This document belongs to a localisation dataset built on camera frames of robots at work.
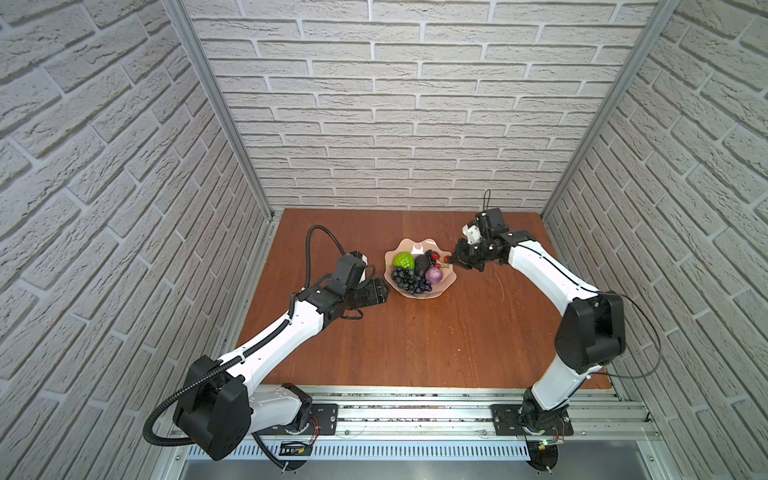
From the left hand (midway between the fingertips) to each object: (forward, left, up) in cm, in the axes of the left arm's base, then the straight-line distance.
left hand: (381, 286), depth 81 cm
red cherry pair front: (+17, -19, -9) cm, 27 cm away
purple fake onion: (+9, -17, -9) cm, 22 cm away
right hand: (+10, -19, +1) cm, 21 cm away
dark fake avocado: (+14, -14, -10) cm, 22 cm away
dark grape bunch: (+7, -8, -8) cm, 13 cm away
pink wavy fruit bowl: (+12, -22, -8) cm, 27 cm away
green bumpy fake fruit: (+14, -8, -8) cm, 18 cm away
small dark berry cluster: (+18, -17, -10) cm, 27 cm away
